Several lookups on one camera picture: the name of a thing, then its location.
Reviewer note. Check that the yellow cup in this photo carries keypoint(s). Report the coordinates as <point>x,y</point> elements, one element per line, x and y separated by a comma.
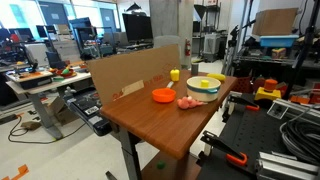
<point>174,75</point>

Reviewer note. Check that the pink plush bunny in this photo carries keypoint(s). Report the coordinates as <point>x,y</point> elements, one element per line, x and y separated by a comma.
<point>186,103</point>

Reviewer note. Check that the large brown cardboard sheet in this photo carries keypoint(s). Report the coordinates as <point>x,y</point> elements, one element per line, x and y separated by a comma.
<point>130,73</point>

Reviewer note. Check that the grey metal can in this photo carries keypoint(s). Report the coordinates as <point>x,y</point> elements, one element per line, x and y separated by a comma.
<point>194,69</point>

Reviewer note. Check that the cream pot with teal band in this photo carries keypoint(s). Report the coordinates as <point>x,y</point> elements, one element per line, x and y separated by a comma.
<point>202,94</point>

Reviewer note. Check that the cream lid with yellow knob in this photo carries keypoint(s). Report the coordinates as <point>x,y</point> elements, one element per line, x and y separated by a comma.
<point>204,83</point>

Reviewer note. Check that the red fire extinguisher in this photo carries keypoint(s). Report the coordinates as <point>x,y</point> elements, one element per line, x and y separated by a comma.
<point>187,48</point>

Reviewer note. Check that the yellow toy banana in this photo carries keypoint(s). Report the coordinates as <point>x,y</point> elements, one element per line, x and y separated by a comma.
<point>216,77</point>

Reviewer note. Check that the black computer monitor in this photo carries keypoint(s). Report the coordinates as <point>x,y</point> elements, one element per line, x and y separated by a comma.
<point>137,27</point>

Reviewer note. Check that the grey metal table leg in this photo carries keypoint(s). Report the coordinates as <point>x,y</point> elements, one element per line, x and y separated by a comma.
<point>130,156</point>

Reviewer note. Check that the green ball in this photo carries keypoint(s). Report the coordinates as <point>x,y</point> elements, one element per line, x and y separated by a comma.
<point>161,164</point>

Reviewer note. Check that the black flat device with labels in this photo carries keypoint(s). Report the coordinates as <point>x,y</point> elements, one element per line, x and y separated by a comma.
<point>87,108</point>

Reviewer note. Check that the red plate with toy food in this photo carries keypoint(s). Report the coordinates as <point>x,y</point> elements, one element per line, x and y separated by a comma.
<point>66,72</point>

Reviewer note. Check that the small cardboard box under desk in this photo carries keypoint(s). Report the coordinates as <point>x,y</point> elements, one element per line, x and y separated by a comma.
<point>61,111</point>

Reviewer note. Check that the black perforated breadboard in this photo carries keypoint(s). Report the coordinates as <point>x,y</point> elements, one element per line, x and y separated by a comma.
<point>253,133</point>

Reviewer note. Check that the yellow emergency stop button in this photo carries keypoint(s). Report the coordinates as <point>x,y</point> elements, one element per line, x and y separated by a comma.
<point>268,91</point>

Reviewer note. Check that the white desk with grey legs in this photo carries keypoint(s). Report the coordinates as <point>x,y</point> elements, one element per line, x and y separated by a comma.
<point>40,90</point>

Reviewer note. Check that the blue plastic bin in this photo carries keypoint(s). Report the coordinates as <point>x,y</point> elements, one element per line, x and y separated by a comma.
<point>278,41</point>

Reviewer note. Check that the black tray with wooden board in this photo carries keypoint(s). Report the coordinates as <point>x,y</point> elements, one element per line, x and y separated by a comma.
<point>30,79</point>

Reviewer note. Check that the brown cardboard box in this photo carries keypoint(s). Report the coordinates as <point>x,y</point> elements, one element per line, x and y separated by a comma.
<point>275,22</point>

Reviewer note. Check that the silver aluminium extrusion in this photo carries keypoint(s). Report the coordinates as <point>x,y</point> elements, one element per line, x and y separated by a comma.
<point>286,166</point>

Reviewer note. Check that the black tripod pole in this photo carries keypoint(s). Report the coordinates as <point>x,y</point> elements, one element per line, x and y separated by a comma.
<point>305,46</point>

